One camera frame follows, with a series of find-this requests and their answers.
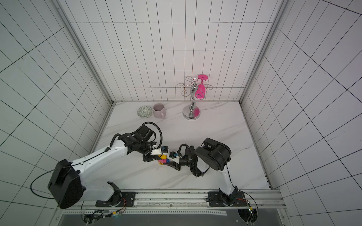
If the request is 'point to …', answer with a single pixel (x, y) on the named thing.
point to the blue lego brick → (168, 160)
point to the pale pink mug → (159, 111)
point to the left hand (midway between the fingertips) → (156, 156)
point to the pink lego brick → (162, 161)
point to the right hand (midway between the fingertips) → (167, 155)
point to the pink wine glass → (200, 90)
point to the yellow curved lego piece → (162, 157)
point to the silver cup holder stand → (192, 112)
